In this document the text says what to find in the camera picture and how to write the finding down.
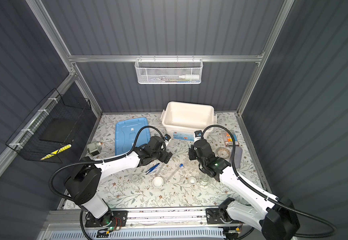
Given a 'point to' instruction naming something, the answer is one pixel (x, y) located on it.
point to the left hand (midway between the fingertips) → (166, 150)
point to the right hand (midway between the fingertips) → (194, 146)
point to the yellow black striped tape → (60, 150)
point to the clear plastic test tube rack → (190, 169)
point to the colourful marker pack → (229, 141)
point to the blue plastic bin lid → (125, 133)
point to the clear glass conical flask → (204, 179)
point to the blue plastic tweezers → (152, 169)
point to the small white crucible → (192, 180)
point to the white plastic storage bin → (181, 120)
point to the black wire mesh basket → (25, 140)
